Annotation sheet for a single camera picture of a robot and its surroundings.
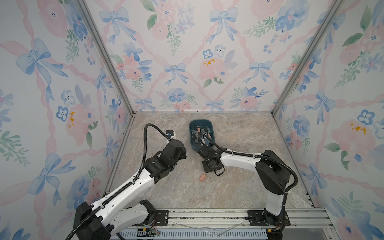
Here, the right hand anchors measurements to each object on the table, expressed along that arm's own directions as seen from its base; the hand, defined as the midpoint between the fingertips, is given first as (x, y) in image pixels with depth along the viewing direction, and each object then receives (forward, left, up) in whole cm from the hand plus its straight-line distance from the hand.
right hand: (208, 167), depth 92 cm
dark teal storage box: (+25, +4, +2) cm, 25 cm away
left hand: (+2, +15, +21) cm, 26 cm away
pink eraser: (+22, -1, +3) cm, 22 cm away
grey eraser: (+26, +3, +2) cm, 26 cm away
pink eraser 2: (-6, +4, 0) cm, 8 cm away
